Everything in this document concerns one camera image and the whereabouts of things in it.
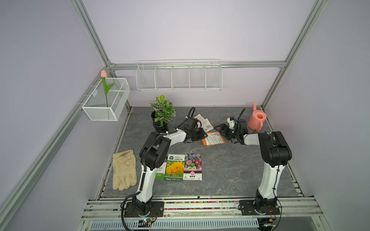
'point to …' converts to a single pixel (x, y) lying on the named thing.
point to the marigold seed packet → (175, 168)
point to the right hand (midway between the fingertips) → (216, 129)
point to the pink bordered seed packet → (192, 167)
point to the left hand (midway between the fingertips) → (208, 136)
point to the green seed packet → (161, 172)
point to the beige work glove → (124, 170)
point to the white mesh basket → (95, 106)
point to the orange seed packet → (213, 138)
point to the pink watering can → (257, 119)
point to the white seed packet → (205, 124)
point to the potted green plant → (163, 114)
